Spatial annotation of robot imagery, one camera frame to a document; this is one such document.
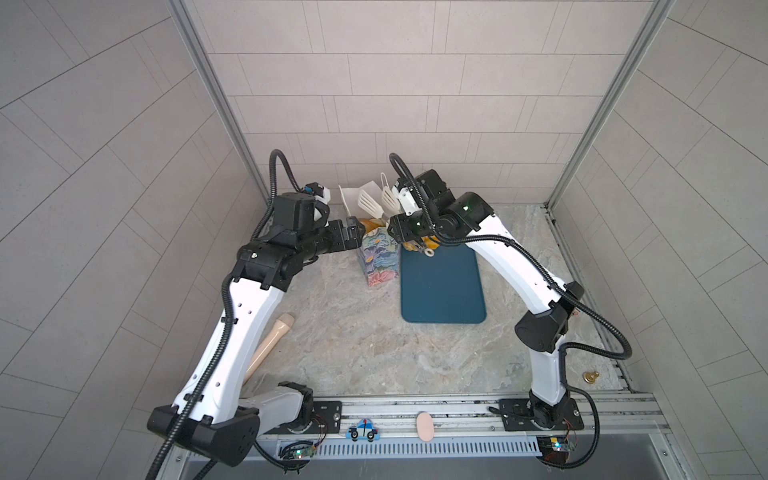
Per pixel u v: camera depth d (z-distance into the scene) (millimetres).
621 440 713
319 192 588
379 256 863
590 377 754
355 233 584
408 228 651
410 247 711
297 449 668
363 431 679
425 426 695
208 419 349
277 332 812
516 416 708
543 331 559
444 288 919
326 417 708
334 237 576
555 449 679
